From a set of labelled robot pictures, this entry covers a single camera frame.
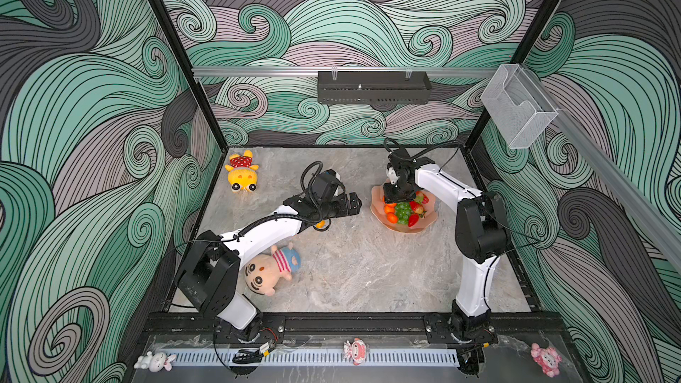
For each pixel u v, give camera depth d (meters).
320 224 0.65
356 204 0.74
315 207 0.62
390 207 0.95
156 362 0.66
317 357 0.70
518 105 0.79
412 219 0.92
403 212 0.93
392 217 0.92
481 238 0.52
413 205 0.94
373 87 0.97
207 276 0.43
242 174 1.01
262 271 0.76
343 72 0.93
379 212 0.96
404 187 0.81
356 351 0.67
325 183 0.64
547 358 0.66
